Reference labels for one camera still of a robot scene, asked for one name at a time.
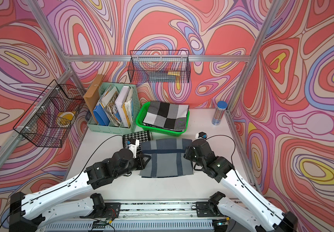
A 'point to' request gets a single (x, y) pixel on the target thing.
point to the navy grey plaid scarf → (167, 158)
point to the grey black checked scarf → (167, 116)
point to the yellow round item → (64, 118)
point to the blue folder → (100, 116)
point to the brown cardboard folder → (91, 95)
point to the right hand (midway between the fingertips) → (186, 153)
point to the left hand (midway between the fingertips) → (153, 158)
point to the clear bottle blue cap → (221, 108)
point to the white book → (124, 103)
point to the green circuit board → (99, 224)
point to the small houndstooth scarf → (140, 136)
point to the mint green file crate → (121, 129)
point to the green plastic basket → (140, 118)
